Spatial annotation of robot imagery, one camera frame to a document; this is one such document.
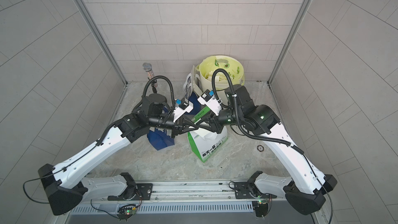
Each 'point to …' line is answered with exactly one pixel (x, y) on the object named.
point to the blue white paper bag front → (159, 138)
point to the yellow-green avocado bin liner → (233, 65)
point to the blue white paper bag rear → (193, 88)
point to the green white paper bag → (204, 141)
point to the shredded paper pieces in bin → (220, 78)
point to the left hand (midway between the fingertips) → (198, 128)
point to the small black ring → (260, 148)
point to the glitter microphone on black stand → (147, 67)
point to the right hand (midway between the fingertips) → (200, 123)
